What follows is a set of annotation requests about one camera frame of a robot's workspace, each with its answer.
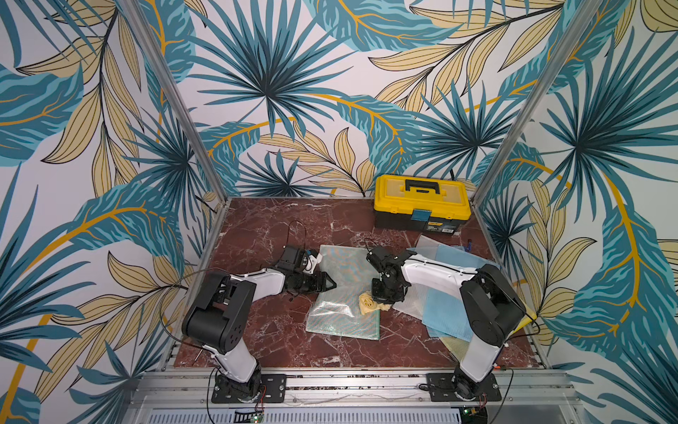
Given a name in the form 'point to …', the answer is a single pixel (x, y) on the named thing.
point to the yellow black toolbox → (424, 203)
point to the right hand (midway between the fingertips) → (377, 300)
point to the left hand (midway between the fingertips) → (330, 289)
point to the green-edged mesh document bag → (338, 312)
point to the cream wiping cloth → (366, 303)
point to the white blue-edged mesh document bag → (425, 268)
